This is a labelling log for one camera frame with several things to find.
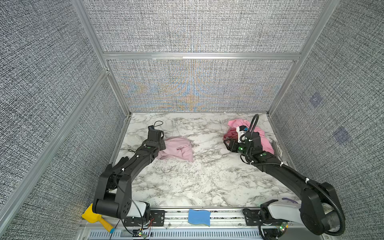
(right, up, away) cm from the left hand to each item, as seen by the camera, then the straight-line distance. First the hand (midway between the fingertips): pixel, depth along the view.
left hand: (159, 142), depth 91 cm
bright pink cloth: (+51, +12, +14) cm, 55 cm away
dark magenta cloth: (+46, +5, +10) cm, 48 cm away
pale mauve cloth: (+12, -3, -1) cm, 12 cm away
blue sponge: (+24, -35, -18) cm, 46 cm away
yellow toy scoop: (-29, -35, -18) cm, 49 cm away
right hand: (+40, +1, -6) cm, 40 cm away
